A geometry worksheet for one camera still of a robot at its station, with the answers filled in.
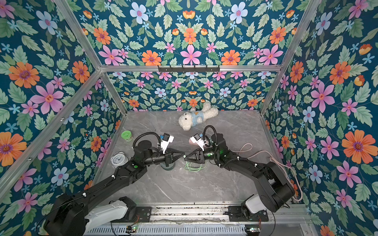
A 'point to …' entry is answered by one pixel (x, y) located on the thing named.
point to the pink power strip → (191, 142)
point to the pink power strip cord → (275, 158)
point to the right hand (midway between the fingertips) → (189, 156)
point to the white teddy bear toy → (188, 120)
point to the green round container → (127, 135)
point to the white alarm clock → (118, 159)
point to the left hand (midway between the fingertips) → (184, 154)
